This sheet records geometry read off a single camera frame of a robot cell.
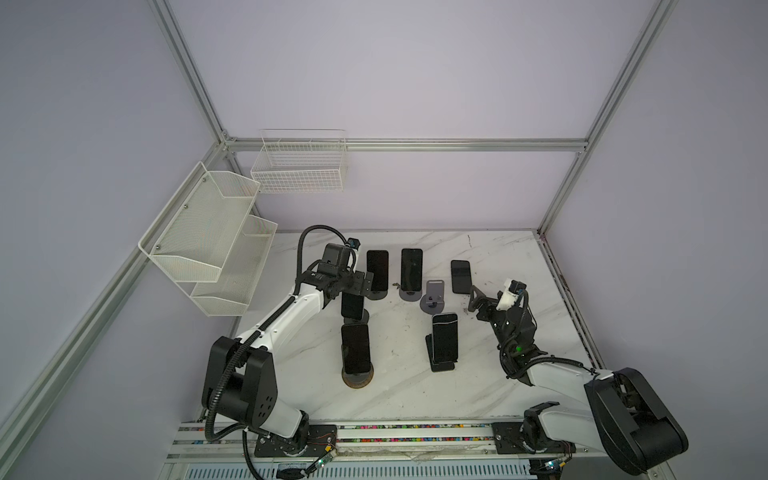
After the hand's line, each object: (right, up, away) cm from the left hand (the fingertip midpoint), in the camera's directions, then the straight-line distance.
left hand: (354, 277), depth 87 cm
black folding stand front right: (+24, -26, -2) cm, 36 cm away
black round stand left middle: (-2, -15, +8) cm, 17 cm away
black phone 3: (+7, +3, +7) cm, 11 cm away
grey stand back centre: (+18, -7, +15) cm, 24 cm away
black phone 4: (+18, +2, +16) cm, 24 cm away
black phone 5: (+37, -1, +23) cm, 44 cm away
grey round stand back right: (+25, -9, +8) cm, 27 cm away
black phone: (0, -8, 0) cm, 8 cm away
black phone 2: (+2, -18, -10) cm, 21 cm away
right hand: (+38, -3, -1) cm, 38 cm away
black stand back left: (+6, -7, +15) cm, 18 cm away
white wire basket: (-21, +37, +8) cm, 44 cm away
